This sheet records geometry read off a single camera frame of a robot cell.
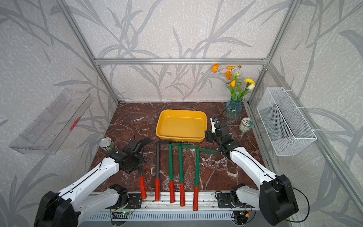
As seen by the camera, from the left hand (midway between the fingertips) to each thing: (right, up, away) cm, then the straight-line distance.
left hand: (143, 164), depth 83 cm
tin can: (-26, +10, +7) cm, 29 cm away
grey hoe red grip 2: (+9, -8, -4) cm, 13 cm away
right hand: (+41, +20, +3) cm, 46 cm away
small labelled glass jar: (+66, +22, +13) cm, 71 cm away
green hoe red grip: (+17, -9, -4) cm, 20 cm away
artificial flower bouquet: (+61, +46, +13) cm, 78 cm away
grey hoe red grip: (+2, -6, -9) cm, 11 cm away
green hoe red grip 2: (+23, -12, -7) cm, 27 cm away
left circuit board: (-6, -22, -12) cm, 25 cm away
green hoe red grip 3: (+32, -6, -2) cm, 32 cm away
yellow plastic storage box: (+20, +21, +23) cm, 37 cm away
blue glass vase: (+59, +32, +19) cm, 70 cm away
